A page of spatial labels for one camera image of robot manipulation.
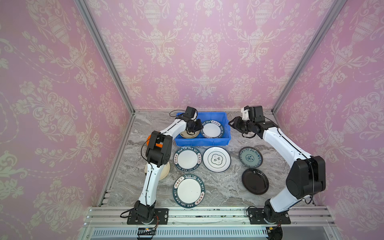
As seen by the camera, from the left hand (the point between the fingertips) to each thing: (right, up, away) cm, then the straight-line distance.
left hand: (203, 127), depth 103 cm
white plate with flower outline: (+8, -20, -9) cm, 23 cm away
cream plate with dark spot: (-24, -27, -14) cm, 39 cm away
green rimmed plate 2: (-10, -20, -8) cm, 24 cm away
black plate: (+29, -30, -19) cm, 46 cm away
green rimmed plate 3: (-9, -35, -21) cm, 42 cm away
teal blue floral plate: (+30, -19, -9) cm, 36 cm away
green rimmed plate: (+7, -2, +6) cm, 10 cm away
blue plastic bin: (-1, -9, 0) cm, 9 cm away
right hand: (+16, +3, -16) cm, 22 cm away
